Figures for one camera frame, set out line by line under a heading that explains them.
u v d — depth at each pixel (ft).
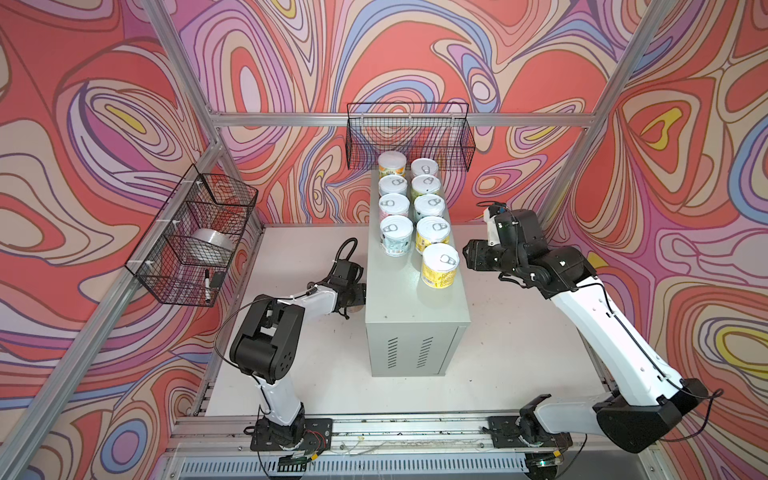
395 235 2.09
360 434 2.46
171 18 2.31
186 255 2.36
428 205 2.27
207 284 2.37
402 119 2.90
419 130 3.09
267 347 1.59
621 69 2.58
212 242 2.35
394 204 2.27
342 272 2.57
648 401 1.25
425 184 2.45
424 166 2.57
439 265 1.92
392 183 2.45
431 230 2.10
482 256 2.02
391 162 2.57
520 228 1.60
